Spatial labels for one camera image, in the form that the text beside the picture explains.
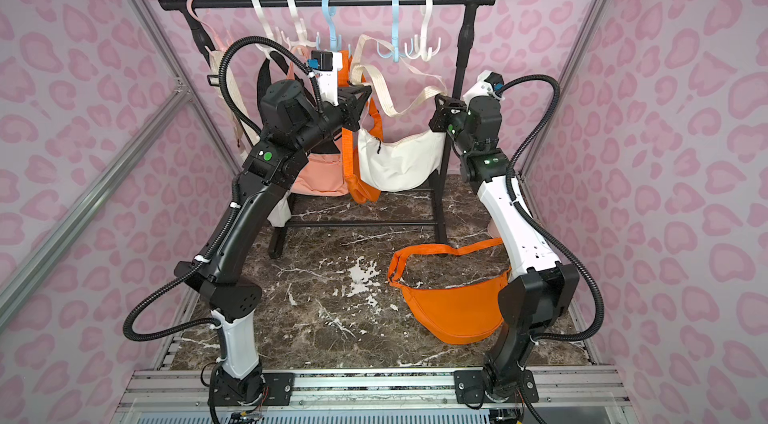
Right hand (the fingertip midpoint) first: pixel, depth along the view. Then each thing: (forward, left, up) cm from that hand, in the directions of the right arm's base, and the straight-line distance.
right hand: (437, 95), depth 71 cm
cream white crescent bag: (-5, +12, -16) cm, 21 cm away
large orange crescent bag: (-37, -7, -42) cm, 56 cm away
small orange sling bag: (-9, +18, -23) cm, 31 cm away
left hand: (-9, +14, +8) cm, 18 cm away
